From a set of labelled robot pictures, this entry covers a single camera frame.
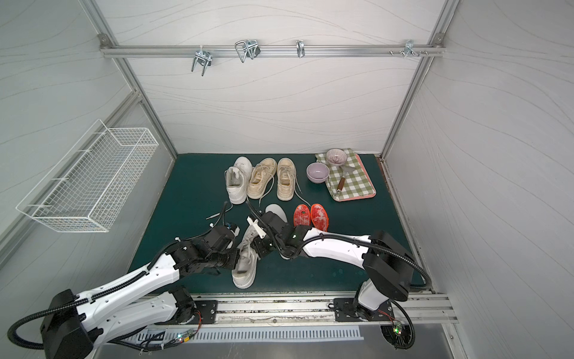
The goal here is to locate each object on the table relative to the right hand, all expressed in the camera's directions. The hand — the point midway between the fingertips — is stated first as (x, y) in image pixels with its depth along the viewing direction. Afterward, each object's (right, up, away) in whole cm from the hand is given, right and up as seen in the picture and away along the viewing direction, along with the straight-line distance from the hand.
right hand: (251, 244), depth 79 cm
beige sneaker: (-1, +24, +26) cm, 35 cm away
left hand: (-4, -5, 0) cm, 7 cm away
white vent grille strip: (-13, -27, -9) cm, 31 cm away
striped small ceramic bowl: (+38, +35, +39) cm, 65 cm away
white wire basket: (-49, +20, -10) cm, 54 cm away
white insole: (+8, +9, +21) cm, 24 cm away
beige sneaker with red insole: (+11, +23, +28) cm, 38 cm away
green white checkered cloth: (+46, +20, +30) cm, 59 cm away
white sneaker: (-11, +23, +24) cm, 35 cm away
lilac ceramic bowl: (+28, +26, +32) cm, 50 cm away
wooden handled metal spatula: (+42, +27, +36) cm, 62 cm away
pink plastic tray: (+53, +23, +31) cm, 65 cm away
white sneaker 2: (-1, -9, -6) cm, 11 cm away
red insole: (+27, +6, +17) cm, 33 cm away
